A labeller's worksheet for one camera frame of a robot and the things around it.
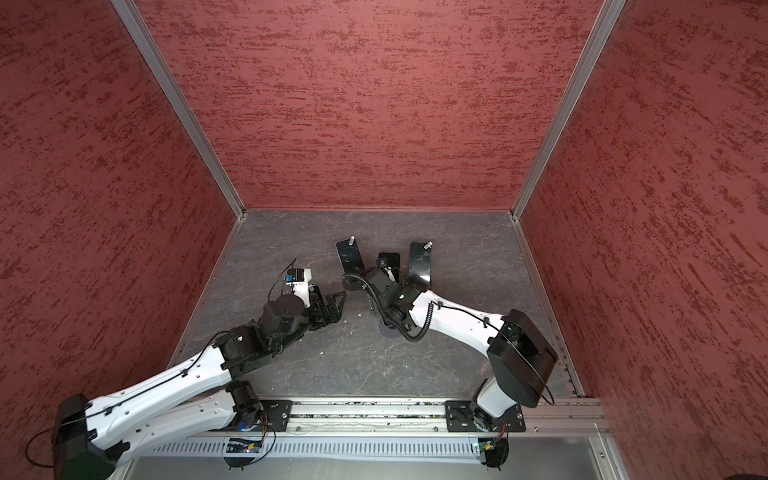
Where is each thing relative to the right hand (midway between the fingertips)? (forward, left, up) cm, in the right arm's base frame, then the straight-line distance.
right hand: (385, 302), depth 85 cm
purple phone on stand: (+16, +12, +1) cm, 20 cm away
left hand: (-4, +14, +9) cm, 17 cm away
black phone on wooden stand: (+12, -2, +4) cm, 13 cm away
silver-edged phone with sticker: (+14, -11, 0) cm, 18 cm away
